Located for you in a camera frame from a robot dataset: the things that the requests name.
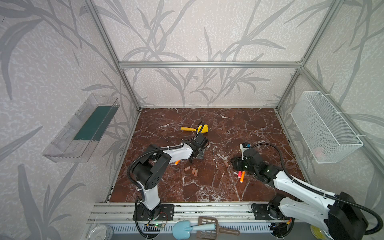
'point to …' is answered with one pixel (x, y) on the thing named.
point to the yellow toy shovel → (205, 129)
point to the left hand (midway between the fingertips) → (198, 147)
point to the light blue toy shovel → (182, 229)
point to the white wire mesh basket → (327, 135)
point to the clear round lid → (101, 232)
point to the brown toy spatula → (212, 234)
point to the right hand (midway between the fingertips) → (232, 155)
